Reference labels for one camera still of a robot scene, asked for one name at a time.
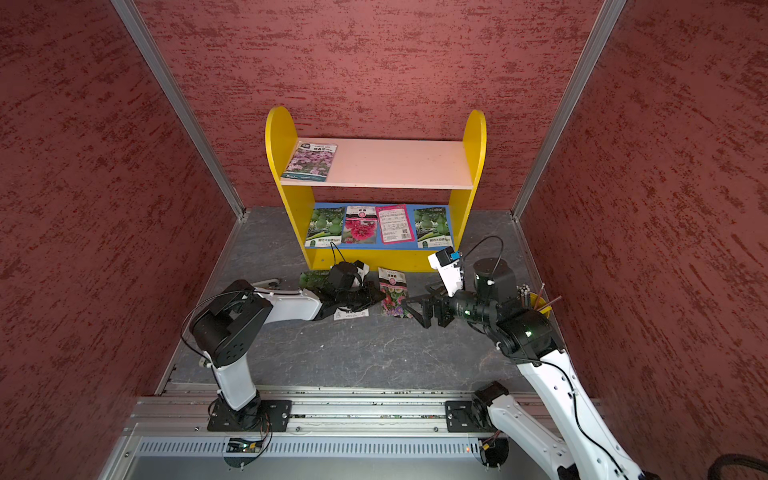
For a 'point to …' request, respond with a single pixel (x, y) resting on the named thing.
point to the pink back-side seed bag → (394, 224)
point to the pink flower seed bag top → (394, 294)
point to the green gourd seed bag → (312, 279)
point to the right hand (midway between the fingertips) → (415, 302)
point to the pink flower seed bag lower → (360, 225)
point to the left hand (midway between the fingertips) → (386, 300)
